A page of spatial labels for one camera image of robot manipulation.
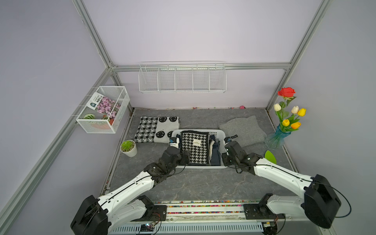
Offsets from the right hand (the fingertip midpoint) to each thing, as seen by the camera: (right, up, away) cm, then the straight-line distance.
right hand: (224, 154), depth 86 cm
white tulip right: (+37, +26, -7) cm, 46 cm away
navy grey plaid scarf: (-5, +1, +5) cm, 7 cm away
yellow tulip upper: (+40, +24, -8) cm, 48 cm away
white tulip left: (+30, +28, -3) cm, 41 cm away
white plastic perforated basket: (-1, +11, +8) cm, 14 cm away
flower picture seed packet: (-65, +28, -11) cm, 72 cm away
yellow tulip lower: (+29, +19, -13) cm, 37 cm away
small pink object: (+24, +32, +38) cm, 55 cm away
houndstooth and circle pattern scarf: (-45, +14, +17) cm, 50 cm away
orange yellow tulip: (+32, +17, -15) cm, 39 cm away
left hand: (-23, +2, -5) cm, 23 cm away
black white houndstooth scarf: (-16, +6, +5) cm, 18 cm away
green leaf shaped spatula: (+31, -3, +8) cm, 32 cm away
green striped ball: (-69, +22, -15) cm, 74 cm away
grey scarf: (+20, +14, +18) cm, 31 cm away
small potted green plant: (-58, +3, +3) cm, 58 cm away
